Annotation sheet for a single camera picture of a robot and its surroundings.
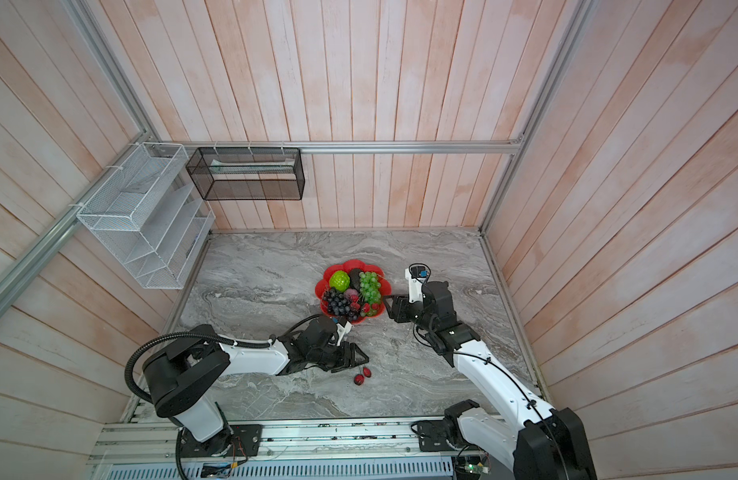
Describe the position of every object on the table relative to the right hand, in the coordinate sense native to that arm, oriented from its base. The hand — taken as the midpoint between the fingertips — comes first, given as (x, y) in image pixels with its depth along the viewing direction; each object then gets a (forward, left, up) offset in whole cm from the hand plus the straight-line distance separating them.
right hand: (390, 296), depth 82 cm
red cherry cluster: (-18, +9, -14) cm, 25 cm away
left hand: (-16, +8, -13) cm, 22 cm away
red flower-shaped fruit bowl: (+1, +7, -10) cm, 13 cm away
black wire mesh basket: (+46, +51, +9) cm, 69 cm away
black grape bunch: (+3, +17, -10) cm, 20 cm away
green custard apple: (+12, +16, -10) cm, 22 cm away
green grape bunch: (+9, +6, -10) cm, 15 cm away
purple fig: (+8, +13, -11) cm, 18 cm away
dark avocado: (+13, +11, -10) cm, 20 cm away
